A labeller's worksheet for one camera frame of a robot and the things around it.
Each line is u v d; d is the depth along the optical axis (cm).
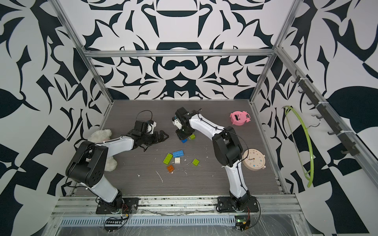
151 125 79
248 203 65
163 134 87
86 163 47
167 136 91
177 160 88
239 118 105
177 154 91
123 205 72
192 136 95
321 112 58
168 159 89
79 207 76
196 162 87
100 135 89
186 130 81
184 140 92
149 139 81
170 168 85
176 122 87
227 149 53
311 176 59
